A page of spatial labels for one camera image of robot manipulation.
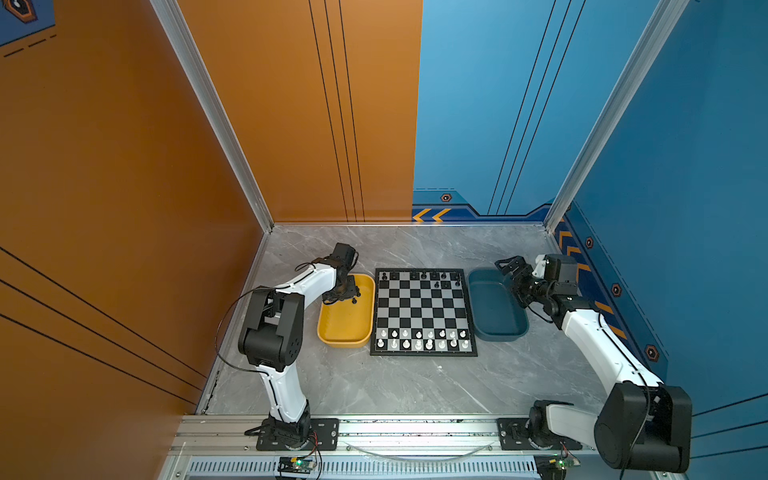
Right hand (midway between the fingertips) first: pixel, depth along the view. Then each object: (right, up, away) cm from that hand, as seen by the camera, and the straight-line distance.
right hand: (498, 272), depth 84 cm
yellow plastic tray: (-46, -17, +9) cm, 49 cm away
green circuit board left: (-53, -45, -14) cm, 71 cm away
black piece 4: (-16, -2, +18) cm, 24 cm away
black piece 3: (-15, -5, +15) cm, 22 cm away
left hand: (-46, -7, +13) cm, 49 cm away
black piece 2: (-12, -2, +17) cm, 22 cm away
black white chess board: (-21, -13, +9) cm, 27 cm away
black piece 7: (-30, -2, +18) cm, 35 cm away
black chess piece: (-8, -4, +16) cm, 18 cm away
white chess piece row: (-22, -20, -1) cm, 30 cm away
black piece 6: (-33, -3, +17) cm, 37 cm away
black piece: (-13, -5, +15) cm, 20 cm away
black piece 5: (-19, -2, +17) cm, 26 cm away
